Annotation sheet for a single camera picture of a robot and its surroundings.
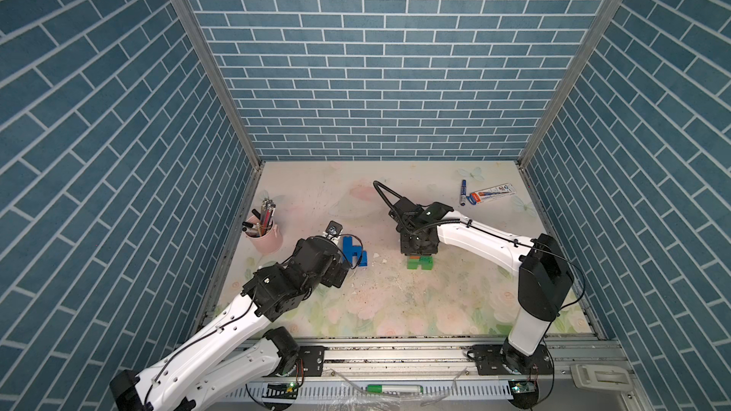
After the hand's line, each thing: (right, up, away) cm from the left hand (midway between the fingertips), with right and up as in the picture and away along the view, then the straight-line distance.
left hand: (337, 255), depth 74 cm
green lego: (+22, -7, +17) cm, 29 cm away
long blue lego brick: (+2, -3, +18) cm, 18 cm away
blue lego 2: (+6, -6, +16) cm, 18 cm away
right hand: (+20, -2, +12) cm, 24 cm away
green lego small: (+26, -7, +15) cm, 31 cm away
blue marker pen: (+44, +14, +34) cm, 57 cm away
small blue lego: (0, -1, +21) cm, 21 cm away
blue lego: (+3, -7, +18) cm, 19 cm away
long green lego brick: (+25, -4, +14) cm, 29 cm away
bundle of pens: (-24, +8, +13) cm, 29 cm away
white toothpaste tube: (+56, +15, +36) cm, 69 cm away
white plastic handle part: (+67, -30, -3) cm, 74 cm away
